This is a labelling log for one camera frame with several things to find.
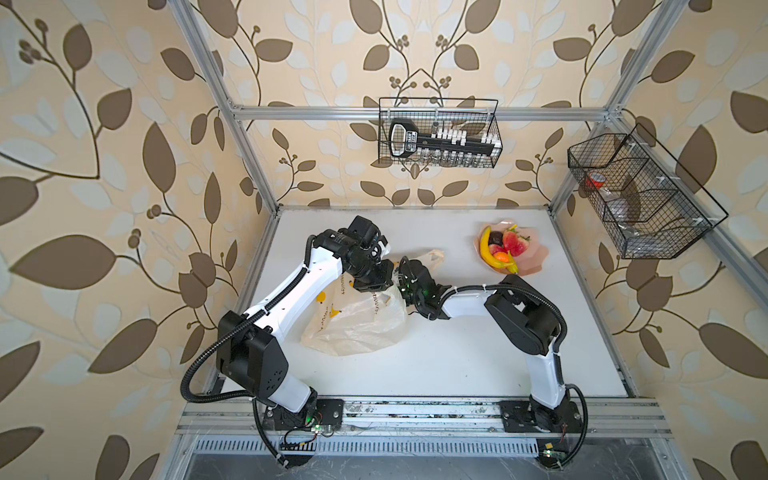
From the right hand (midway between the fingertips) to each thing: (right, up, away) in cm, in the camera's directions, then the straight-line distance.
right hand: (359, 304), depth 83 cm
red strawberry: (+44, +15, +18) cm, 50 cm away
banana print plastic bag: (0, -2, -9) cm, 10 cm away
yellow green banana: (+41, +14, +16) cm, 46 cm away
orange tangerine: (+46, +13, +16) cm, 50 cm away
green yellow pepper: (+52, +22, +22) cm, 60 cm away
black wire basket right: (+74, +27, -9) cm, 79 cm away
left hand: (+11, +6, -7) cm, 14 cm away
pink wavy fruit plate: (+56, +11, +19) cm, 61 cm away
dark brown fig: (+45, +19, +19) cm, 52 cm away
